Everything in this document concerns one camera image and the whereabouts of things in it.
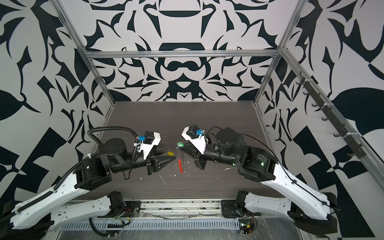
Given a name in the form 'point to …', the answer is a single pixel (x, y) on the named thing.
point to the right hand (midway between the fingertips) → (181, 147)
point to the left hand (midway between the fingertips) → (174, 149)
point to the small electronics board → (246, 226)
